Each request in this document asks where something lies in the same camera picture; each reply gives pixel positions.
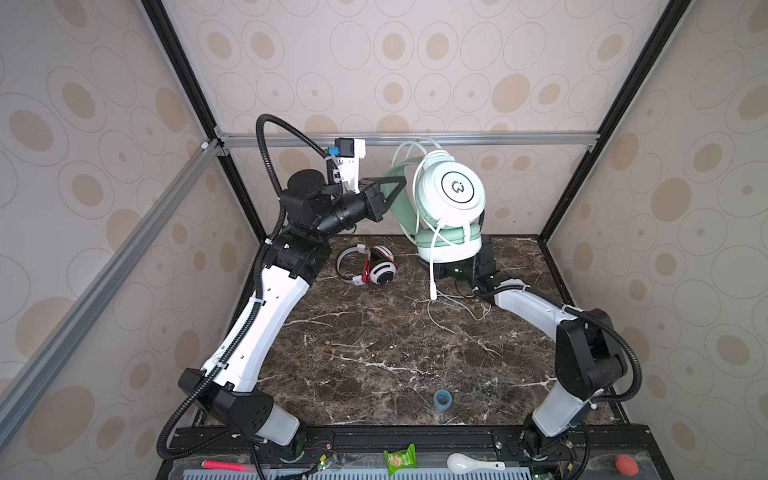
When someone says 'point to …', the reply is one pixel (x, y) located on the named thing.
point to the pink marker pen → (211, 464)
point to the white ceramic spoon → (459, 463)
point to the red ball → (626, 465)
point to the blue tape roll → (443, 399)
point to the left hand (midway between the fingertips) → (412, 179)
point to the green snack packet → (401, 458)
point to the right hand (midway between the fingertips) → (421, 258)
